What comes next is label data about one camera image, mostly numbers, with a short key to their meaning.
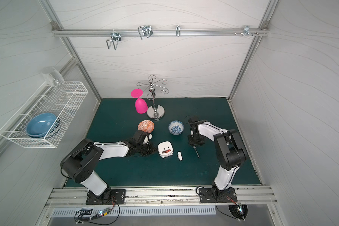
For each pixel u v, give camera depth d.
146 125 1.01
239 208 0.72
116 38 0.78
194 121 0.78
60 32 0.77
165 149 0.88
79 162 0.46
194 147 0.91
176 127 1.01
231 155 0.49
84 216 0.68
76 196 0.75
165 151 0.86
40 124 0.62
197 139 0.83
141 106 0.92
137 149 0.74
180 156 0.89
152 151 0.80
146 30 0.76
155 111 1.11
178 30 0.75
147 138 0.77
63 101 0.76
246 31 0.76
